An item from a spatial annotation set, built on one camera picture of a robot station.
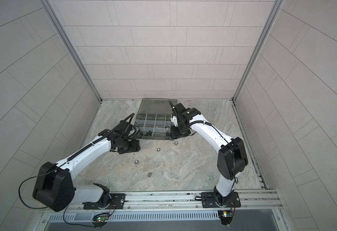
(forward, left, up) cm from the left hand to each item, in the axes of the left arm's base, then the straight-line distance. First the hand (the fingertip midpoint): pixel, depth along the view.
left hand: (140, 147), depth 83 cm
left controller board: (-34, +14, -3) cm, 37 cm away
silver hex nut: (+1, -10, -6) cm, 12 cm away
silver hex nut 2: (-6, +3, -6) cm, 9 cm away
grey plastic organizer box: (+22, -5, -3) cm, 23 cm away
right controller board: (-32, -45, -7) cm, 56 cm away
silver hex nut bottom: (-14, -6, -6) cm, 16 cm away
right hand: (+4, -20, +5) cm, 21 cm away
